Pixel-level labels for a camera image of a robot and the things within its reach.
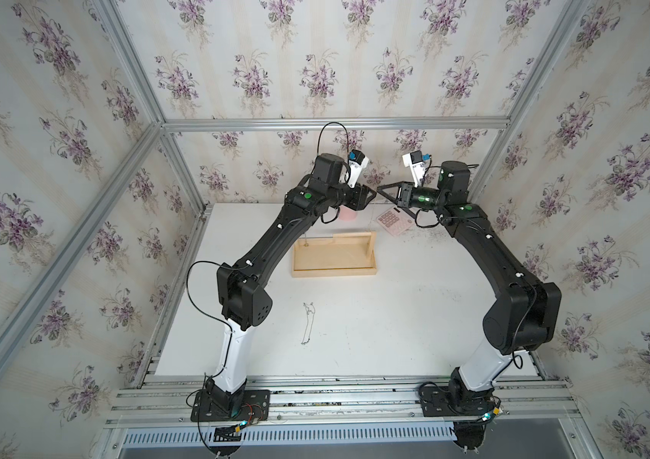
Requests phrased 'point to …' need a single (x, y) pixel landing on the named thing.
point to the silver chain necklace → (309, 322)
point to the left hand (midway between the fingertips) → (373, 191)
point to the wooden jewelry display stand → (344, 254)
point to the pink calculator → (395, 221)
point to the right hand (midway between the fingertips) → (384, 191)
